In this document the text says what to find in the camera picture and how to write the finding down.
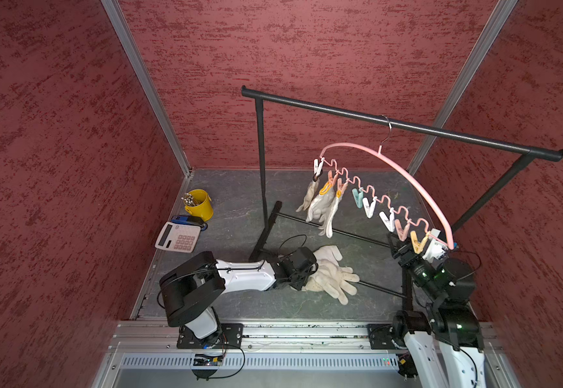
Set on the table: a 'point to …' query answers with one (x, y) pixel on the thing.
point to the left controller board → (212, 360)
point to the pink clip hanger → (384, 179)
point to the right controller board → (406, 366)
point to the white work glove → (322, 204)
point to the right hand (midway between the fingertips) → (386, 242)
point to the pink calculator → (178, 238)
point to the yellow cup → (198, 203)
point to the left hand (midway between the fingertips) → (314, 273)
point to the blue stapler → (190, 221)
